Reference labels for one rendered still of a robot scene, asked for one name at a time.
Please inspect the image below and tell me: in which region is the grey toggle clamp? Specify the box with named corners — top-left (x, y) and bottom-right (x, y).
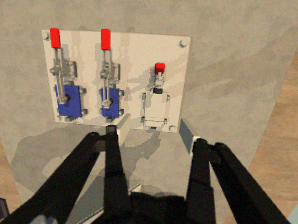
top-left (49, 28), bottom-right (78, 104)

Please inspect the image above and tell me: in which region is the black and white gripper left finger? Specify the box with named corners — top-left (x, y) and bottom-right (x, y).
top-left (0, 113), bottom-right (136, 224)

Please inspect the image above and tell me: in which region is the toggle clamp with red handle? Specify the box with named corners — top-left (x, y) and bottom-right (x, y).
top-left (99, 29), bottom-right (120, 109)

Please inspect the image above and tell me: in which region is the blue rectangular block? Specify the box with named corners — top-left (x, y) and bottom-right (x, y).
top-left (101, 88), bottom-right (120, 118)
top-left (57, 85), bottom-right (84, 117)

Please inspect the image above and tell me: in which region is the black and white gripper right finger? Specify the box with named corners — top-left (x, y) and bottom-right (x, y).
top-left (179, 118), bottom-right (291, 224)

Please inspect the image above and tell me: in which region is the red-handled toggle clamp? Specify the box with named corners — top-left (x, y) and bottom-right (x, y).
top-left (150, 63), bottom-right (167, 94)

